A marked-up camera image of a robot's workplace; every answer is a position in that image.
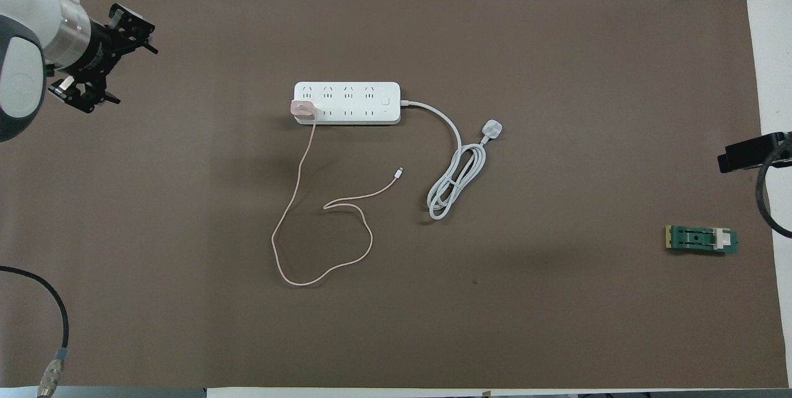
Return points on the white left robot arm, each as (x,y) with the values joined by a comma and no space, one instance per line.
(25,45)

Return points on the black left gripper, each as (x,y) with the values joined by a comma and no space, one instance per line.
(93,51)

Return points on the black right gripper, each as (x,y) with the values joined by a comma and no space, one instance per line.
(787,150)

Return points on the pink charger adapter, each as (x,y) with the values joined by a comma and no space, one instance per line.
(304,111)

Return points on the white power strip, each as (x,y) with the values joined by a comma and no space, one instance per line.
(359,103)

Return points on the brown table mat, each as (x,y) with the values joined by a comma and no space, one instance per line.
(495,324)

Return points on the green circuit board module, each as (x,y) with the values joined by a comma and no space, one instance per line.
(699,240)

